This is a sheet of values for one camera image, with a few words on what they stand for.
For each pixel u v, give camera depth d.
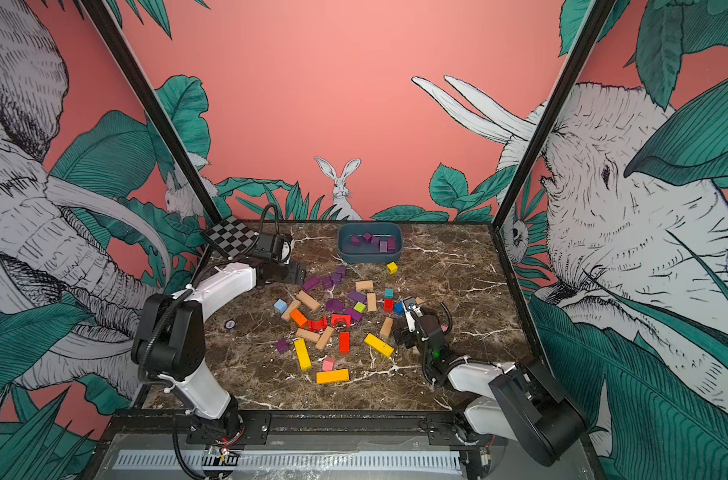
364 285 1.00
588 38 0.73
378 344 0.88
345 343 0.90
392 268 1.04
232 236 1.12
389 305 0.96
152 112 0.86
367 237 1.14
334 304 0.96
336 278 1.02
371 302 0.97
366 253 1.11
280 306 0.95
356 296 0.99
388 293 0.99
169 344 0.47
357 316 0.94
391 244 1.11
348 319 0.93
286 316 0.93
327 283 1.01
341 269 1.07
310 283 1.03
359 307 0.95
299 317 0.93
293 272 0.86
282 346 0.87
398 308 0.94
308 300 0.98
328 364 0.84
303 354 0.86
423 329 0.66
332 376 0.83
